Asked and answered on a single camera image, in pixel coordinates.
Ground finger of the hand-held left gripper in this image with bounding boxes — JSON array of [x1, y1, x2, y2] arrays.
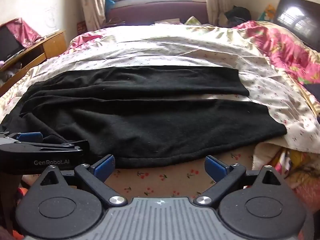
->
[[0, 140, 90, 153], [0, 132, 43, 143]]

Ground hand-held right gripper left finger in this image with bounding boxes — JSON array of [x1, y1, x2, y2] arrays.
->
[[34, 154, 127, 208]]

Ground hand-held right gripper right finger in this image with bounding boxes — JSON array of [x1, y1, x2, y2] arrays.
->
[[193, 156, 287, 207]]

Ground black pants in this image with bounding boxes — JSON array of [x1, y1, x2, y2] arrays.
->
[[0, 66, 287, 169]]

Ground wooden desk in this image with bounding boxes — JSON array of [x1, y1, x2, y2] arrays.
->
[[0, 29, 67, 96]]

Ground black television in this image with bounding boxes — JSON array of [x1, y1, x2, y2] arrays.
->
[[0, 25, 25, 60]]

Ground pink floral cover cloth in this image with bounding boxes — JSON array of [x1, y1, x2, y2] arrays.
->
[[5, 17, 43, 48]]

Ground dark cloth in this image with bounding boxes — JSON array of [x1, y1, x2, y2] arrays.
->
[[301, 82, 320, 124]]

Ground white cherry print bed sheet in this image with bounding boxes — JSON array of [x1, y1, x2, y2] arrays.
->
[[24, 25, 319, 200]]

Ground green patterned packet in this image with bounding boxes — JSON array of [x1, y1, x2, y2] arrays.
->
[[185, 16, 203, 26]]

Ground beige patterned curtain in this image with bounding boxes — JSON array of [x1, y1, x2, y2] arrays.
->
[[204, 0, 232, 26], [75, 0, 120, 32]]

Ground black cloth bundle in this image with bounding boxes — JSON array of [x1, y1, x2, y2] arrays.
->
[[224, 6, 252, 26]]

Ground maroon upholstered headboard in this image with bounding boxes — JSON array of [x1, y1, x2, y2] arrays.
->
[[106, 1, 209, 27]]

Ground colourful printed box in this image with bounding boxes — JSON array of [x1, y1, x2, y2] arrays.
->
[[257, 4, 277, 22]]

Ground dark glossy wooden board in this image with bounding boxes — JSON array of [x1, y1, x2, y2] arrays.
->
[[272, 0, 320, 53]]

